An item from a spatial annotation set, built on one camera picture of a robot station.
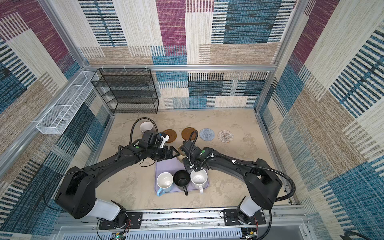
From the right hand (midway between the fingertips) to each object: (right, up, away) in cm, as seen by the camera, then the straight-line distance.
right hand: (190, 164), depth 84 cm
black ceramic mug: (-5, -9, +1) cm, 10 cm away
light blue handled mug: (-14, -10, -1) cm, 17 cm away
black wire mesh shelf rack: (-46, +46, +24) cm, 70 cm away
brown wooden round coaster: (-3, +16, +23) cm, 29 cm away
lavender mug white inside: (-29, +21, +15) cm, 39 cm away
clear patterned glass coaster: (+24, +14, +20) cm, 34 cm away
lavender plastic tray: (-11, -2, +5) cm, 12 cm away
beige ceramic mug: (-4, +6, -2) cm, 7 cm away
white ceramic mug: (+5, -9, +1) cm, 10 cm away
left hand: (-8, +6, -1) cm, 10 cm away
